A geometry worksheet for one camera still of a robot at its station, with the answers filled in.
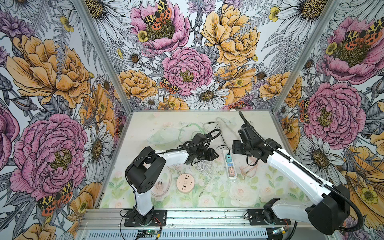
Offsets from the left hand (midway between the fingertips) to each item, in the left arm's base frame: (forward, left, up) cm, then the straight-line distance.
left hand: (216, 159), depth 88 cm
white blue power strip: (-1, -9, -4) cm, 10 cm away
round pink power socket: (-12, +18, -4) cm, 22 cm away
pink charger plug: (-6, -9, -4) cm, 11 cm away
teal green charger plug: (+1, -7, 0) cm, 7 cm away
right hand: (0, -11, +10) cm, 15 cm away
